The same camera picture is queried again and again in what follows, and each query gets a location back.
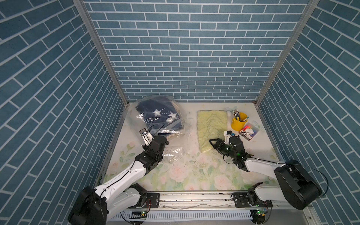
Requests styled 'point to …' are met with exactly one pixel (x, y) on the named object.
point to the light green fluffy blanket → (212, 124)
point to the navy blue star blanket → (161, 113)
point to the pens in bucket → (237, 115)
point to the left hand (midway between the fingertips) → (157, 135)
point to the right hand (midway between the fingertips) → (211, 142)
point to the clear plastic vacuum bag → (176, 151)
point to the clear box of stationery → (250, 131)
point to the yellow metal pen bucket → (238, 125)
